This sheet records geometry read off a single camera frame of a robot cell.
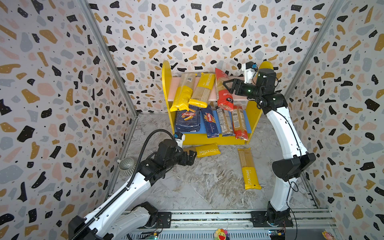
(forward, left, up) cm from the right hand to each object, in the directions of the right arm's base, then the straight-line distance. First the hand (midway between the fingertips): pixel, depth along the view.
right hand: (225, 80), depth 69 cm
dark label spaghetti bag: (+3, -4, -31) cm, 31 cm away
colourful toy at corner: (-55, -48, -46) cm, 86 cm away
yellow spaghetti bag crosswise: (-11, +10, -45) cm, 47 cm away
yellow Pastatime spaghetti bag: (-23, -17, -46) cm, 54 cm away
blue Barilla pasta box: (-1, +19, -28) cm, 34 cm away
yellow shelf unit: (-8, +12, -35) cm, 39 cm away
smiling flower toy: (-55, +1, -45) cm, 72 cm away
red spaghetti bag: (-3, -12, -31) cm, 34 cm away
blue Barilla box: (0, +6, -30) cm, 31 cm away
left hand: (-23, +17, -24) cm, 37 cm away
